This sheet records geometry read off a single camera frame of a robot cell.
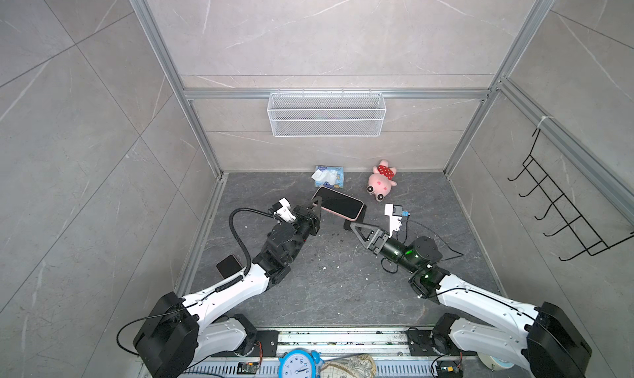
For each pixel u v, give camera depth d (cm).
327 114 101
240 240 61
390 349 73
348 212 69
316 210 70
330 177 111
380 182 107
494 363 66
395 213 64
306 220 65
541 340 40
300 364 69
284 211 70
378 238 61
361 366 67
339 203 71
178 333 39
